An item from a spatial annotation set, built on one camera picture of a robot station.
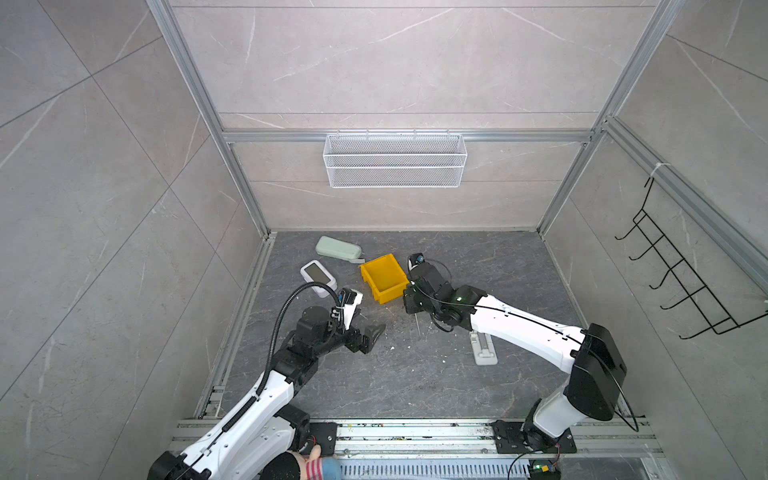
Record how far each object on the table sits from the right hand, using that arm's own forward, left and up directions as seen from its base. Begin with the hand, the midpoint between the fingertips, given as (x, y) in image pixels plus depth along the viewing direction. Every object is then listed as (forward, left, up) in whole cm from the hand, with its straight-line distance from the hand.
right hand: (408, 290), depth 83 cm
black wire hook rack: (-16, -62, +15) cm, 66 cm away
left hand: (-8, +10, +1) cm, 13 cm away
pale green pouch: (+28, +23, -13) cm, 38 cm away
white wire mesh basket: (+44, +2, +14) cm, 46 cm away
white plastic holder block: (-11, -23, -15) cm, 30 cm away
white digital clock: (+15, +32, -11) cm, 37 cm away
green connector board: (-41, -31, -17) cm, 54 cm away
